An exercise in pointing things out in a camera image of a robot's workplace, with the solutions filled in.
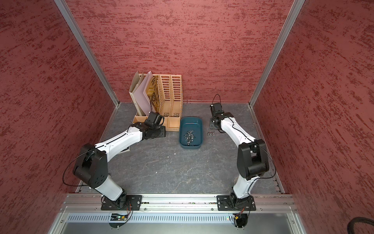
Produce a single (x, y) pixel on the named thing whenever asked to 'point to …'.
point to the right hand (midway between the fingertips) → (216, 127)
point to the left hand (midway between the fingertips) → (162, 134)
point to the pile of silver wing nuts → (189, 136)
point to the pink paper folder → (140, 96)
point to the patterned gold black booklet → (152, 93)
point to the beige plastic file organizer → (164, 94)
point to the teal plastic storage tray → (194, 123)
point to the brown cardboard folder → (136, 79)
